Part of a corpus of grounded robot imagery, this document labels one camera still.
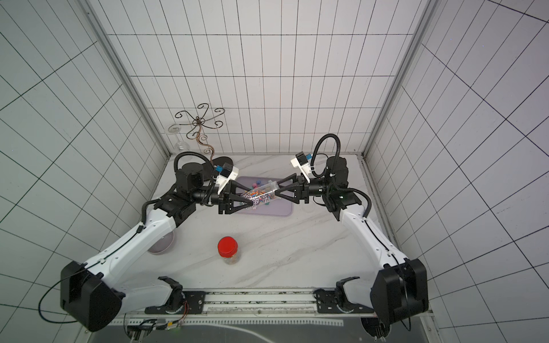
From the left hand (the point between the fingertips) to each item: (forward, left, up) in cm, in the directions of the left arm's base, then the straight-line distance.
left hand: (248, 201), depth 67 cm
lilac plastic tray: (+13, -9, -26) cm, 31 cm away
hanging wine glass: (+32, +34, -6) cm, 47 cm away
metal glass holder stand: (+39, +25, +2) cm, 46 cm away
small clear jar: (+1, -4, +3) cm, 6 cm away
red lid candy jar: (-9, +8, -17) cm, 21 cm away
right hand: (+4, -9, +3) cm, 10 cm away
